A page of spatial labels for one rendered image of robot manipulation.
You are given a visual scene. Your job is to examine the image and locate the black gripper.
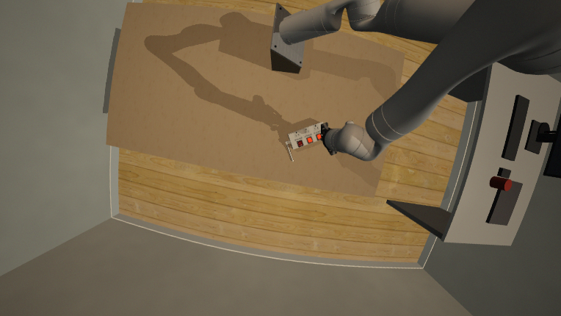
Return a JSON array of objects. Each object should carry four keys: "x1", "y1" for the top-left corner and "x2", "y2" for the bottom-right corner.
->
[{"x1": 320, "y1": 123, "x2": 337, "y2": 156}]

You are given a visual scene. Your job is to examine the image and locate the grey power strip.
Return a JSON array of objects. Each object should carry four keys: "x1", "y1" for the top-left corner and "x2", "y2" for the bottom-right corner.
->
[{"x1": 286, "y1": 122, "x2": 323, "y2": 162}]

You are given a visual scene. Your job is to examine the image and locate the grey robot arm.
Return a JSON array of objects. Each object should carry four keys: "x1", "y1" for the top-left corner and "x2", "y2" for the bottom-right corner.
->
[{"x1": 279, "y1": 0, "x2": 561, "y2": 161}]

